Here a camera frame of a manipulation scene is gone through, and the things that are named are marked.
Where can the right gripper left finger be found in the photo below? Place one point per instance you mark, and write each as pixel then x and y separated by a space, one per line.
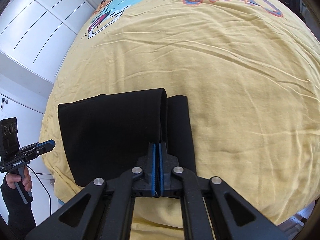
pixel 103 209

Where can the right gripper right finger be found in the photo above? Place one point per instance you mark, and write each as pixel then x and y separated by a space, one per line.
pixel 211 209

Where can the black pants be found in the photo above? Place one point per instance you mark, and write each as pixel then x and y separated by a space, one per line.
pixel 105 135

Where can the black sleeved left forearm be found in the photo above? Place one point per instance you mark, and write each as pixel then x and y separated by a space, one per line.
pixel 20 218

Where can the person left hand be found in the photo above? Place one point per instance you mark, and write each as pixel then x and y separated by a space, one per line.
pixel 12 179

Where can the white wardrobe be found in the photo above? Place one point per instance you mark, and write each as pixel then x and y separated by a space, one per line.
pixel 35 38

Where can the yellow dinosaur bed cover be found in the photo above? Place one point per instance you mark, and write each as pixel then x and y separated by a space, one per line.
pixel 250 72

